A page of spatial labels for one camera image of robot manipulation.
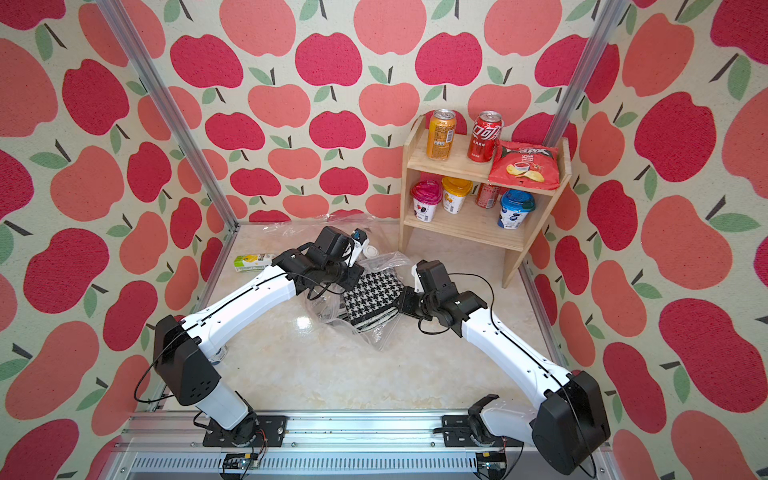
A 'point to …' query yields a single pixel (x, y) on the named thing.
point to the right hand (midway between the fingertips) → (396, 307)
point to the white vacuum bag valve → (370, 252)
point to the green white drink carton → (252, 262)
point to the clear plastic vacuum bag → (287, 234)
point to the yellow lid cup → (454, 190)
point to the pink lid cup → (425, 196)
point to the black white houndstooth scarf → (372, 300)
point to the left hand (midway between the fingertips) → (362, 276)
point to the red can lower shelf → (487, 195)
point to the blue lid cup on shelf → (514, 207)
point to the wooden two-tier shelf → (473, 223)
